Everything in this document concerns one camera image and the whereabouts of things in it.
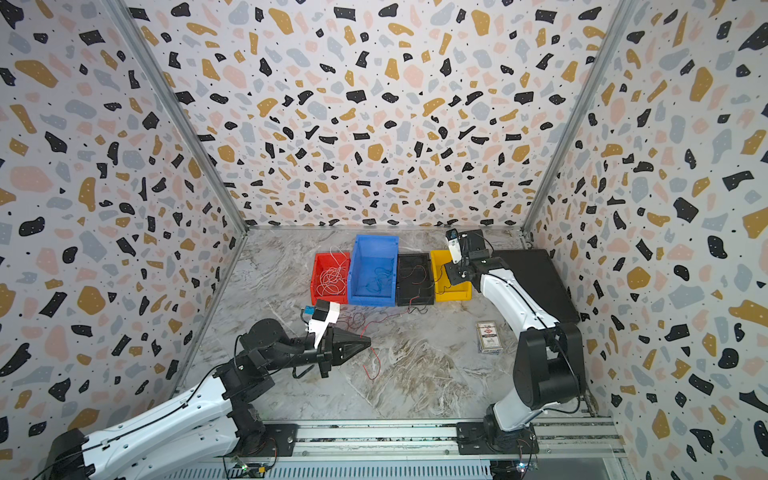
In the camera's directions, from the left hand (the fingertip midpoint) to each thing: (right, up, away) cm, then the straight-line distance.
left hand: (368, 345), depth 60 cm
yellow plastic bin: (+19, +8, +25) cm, 32 cm away
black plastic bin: (+11, +9, +46) cm, 48 cm away
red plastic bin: (-21, +16, +43) cm, 50 cm away
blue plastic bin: (-4, +11, +47) cm, 48 cm away
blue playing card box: (+32, -6, +28) cm, 43 cm away
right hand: (+24, +15, +30) cm, 42 cm away
